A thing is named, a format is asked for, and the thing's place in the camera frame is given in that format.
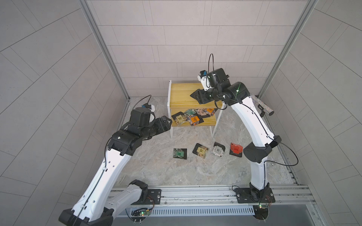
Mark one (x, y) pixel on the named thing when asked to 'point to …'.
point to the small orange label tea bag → (210, 111)
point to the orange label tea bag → (194, 120)
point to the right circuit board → (261, 212)
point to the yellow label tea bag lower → (179, 118)
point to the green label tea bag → (180, 153)
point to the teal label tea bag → (190, 112)
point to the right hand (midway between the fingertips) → (199, 94)
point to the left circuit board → (140, 214)
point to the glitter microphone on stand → (263, 108)
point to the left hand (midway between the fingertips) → (170, 122)
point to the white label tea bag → (218, 149)
